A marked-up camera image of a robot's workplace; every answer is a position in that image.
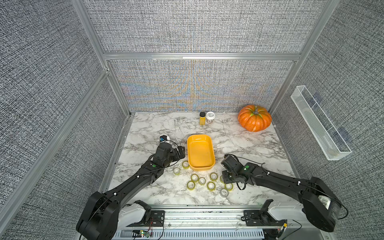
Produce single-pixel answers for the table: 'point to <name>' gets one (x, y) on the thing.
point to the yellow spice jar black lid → (202, 118)
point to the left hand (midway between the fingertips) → (181, 148)
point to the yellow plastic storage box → (201, 152)
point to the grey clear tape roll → (224, 192)
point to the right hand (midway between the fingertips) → (225, 173)
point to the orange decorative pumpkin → (254, 118)
